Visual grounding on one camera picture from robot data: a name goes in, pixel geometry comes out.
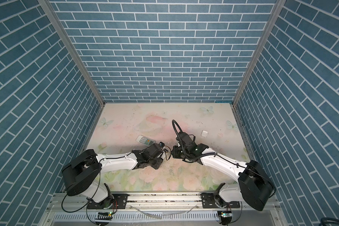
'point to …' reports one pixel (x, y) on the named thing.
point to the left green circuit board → (104, 215)
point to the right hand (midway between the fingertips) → (169, 151)
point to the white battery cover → (204, 133)
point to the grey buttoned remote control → (145, 140)
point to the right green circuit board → (226, 216)
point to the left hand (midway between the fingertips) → (159, 161)
